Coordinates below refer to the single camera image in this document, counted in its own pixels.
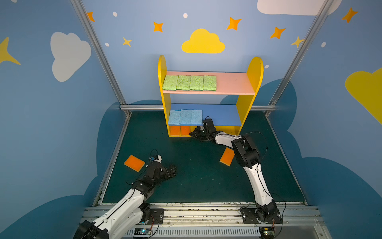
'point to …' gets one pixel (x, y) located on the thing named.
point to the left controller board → (142, 231)
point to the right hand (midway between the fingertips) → (188, 132)
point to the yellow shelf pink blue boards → (190, 97)
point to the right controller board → (266, 232)
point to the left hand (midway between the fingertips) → (170, 168)
